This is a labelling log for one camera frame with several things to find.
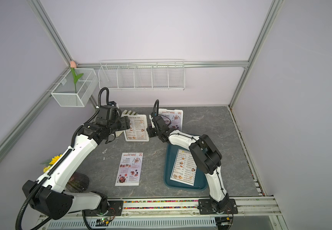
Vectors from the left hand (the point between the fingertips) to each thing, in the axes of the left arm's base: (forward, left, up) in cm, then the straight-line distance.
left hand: (124, 121), depth 77 cm
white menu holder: (+6, -10, -14) cm, 19 cm away
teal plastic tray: (-27, -41, -26) cm, 55 cm away
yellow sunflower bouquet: (-20, +31, -2) cm, 37 cm away
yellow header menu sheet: (+5, -4, -17) cm, 18 cm away
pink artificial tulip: (+32, +33, +7) cm, 47 cm away
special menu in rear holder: (+10, -28, -12) cm, 32 cm away
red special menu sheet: (-17, +1, -26) cm, 31 cm away
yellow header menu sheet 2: (-19, -33, -26) cm, 46 cm away
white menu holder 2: (+6, -20, +1) cm, 21 cm away
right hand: (+6, -11, -16) cm, 20 cm away
